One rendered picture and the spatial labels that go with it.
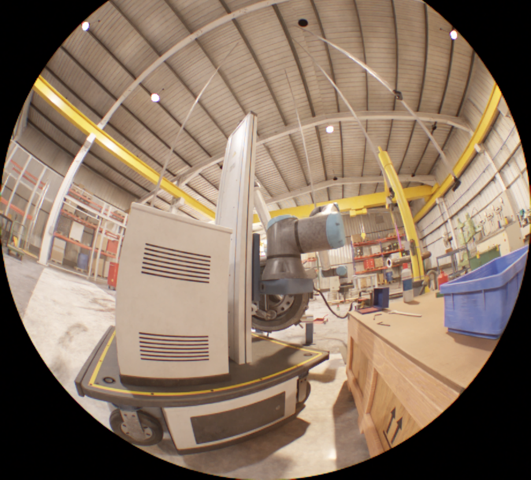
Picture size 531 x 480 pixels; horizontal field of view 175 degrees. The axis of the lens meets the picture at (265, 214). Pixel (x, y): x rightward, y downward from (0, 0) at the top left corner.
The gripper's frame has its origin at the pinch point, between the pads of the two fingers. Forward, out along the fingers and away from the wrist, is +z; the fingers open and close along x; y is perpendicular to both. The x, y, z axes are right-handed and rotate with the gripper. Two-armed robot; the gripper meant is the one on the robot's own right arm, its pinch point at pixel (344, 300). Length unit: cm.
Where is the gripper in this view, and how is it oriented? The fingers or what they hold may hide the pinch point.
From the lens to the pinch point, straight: 174.6
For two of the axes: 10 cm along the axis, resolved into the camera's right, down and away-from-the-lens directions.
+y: -7.2, 2.9, 6.4
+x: -7.0, -2.9, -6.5
